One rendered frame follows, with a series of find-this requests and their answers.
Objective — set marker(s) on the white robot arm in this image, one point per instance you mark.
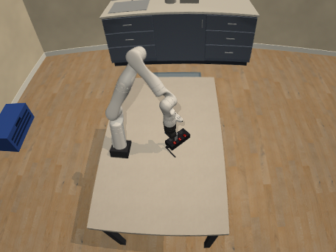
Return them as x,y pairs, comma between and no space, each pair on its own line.
114,112

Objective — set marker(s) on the black power strip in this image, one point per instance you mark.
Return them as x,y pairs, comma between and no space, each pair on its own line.
183,135

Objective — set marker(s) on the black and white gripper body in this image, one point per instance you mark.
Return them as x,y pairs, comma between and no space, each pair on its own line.
169,127

